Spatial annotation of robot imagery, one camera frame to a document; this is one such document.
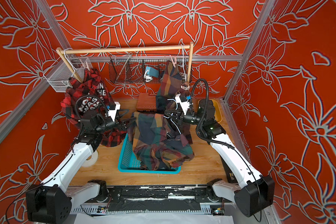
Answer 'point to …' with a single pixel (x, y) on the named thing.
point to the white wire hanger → (171, 119)
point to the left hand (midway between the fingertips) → (131, 114)
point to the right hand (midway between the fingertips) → (164, 113)
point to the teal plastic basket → (128, 162)
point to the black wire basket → (129, 67)
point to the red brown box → (146, 102)
